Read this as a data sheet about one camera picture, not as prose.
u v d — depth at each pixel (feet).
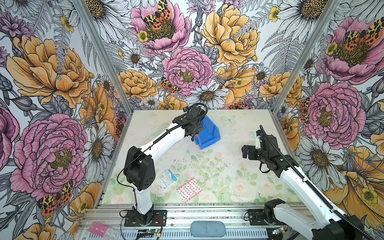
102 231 2.27
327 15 2.44
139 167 1.54
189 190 2.73
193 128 2.06
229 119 3.87
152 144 1.66
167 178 2.85
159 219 2.43
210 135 3.48
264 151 2.03
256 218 2.41
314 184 2.81
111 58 3.06
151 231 2.33
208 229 2.26
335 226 1.29
